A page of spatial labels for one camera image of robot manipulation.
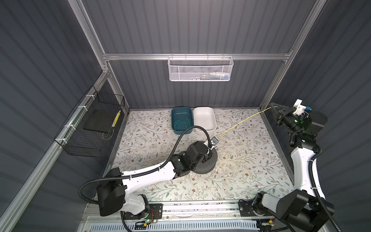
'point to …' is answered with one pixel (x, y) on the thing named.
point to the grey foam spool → (208, 165)
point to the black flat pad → (101, 120)
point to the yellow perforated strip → (116, 118)
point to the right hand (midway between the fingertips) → (273, 105)
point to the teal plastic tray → (182, 120)
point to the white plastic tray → (205, 117)
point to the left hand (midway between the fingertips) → (206, 142)
